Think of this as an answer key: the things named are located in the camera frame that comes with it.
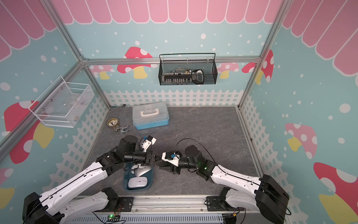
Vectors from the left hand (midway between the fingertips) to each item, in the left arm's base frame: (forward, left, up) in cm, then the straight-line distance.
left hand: (162, 162), depth 69 cm
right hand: (+2, 0, -1) cm, 2 cm away
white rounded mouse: (-5, +16, -17) cm, 24 cm away
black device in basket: (+53, -19, +14) cm, 58 cm away
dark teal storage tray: (0, +23, -18) cm, 29 cm away
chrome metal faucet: (+33, +37, -19) cm, 53 cm away
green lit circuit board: (-21, +26, -22) cm, 40 cm away
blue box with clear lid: (+38, +15, -8) cm, 42 cm away
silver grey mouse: (+2, +17, -19) cm, 26 cm away
